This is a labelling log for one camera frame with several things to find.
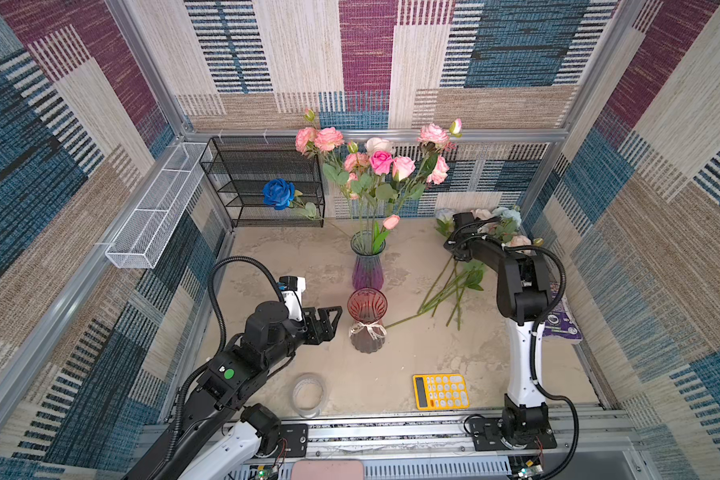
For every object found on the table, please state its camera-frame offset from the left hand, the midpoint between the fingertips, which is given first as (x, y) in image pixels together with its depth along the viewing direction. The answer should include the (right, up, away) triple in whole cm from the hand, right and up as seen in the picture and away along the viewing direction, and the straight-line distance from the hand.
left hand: (330, 306), depth 69 cm
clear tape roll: (-8, -21, +11) cm, 25 cm away
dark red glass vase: (+8, -3, +12) cm, 15 cm away
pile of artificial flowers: (+40, +4, +36) cm, 54 cm away
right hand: (+41, +14, +41) cm, 60 cm away
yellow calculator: (+26, -24, +11) cm, 37 cm away
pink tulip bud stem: (+14, +20, +11) cm, 27 cm away
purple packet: (+67, -9, +22) cm, 71 cm away
